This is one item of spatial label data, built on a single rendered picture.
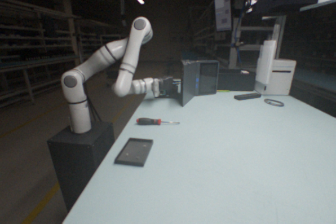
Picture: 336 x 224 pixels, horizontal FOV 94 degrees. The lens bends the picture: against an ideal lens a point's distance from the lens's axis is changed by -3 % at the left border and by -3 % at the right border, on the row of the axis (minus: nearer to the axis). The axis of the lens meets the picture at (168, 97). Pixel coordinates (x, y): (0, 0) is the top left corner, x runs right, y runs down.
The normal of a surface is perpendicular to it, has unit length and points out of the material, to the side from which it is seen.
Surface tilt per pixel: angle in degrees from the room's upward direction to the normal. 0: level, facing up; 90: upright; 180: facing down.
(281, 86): 90
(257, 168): 0
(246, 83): 90
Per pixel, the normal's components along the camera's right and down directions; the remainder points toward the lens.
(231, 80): -0.07, 0.32
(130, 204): 0.00, -0.95
